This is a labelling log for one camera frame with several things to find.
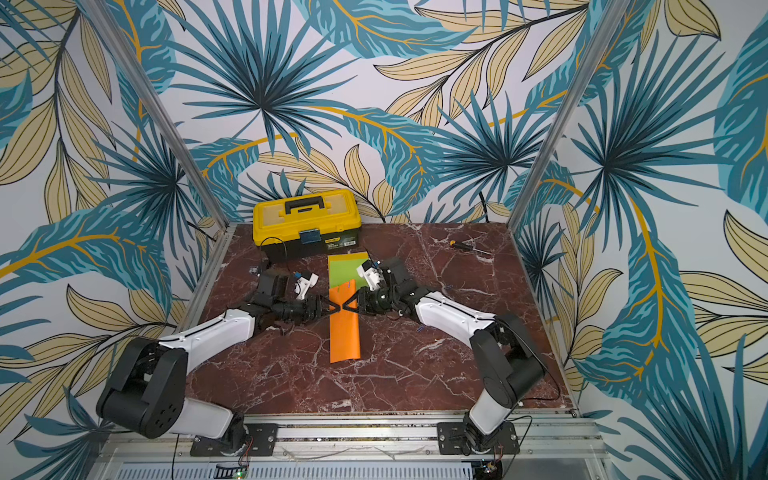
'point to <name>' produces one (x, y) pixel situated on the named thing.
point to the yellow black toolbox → (322, 222)
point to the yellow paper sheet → (348, 257)
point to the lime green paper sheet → (342, 271)
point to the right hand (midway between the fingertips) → (345, 306)
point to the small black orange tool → (461, 246)
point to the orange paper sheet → (345, 328)
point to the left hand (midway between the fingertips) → (333, 313)
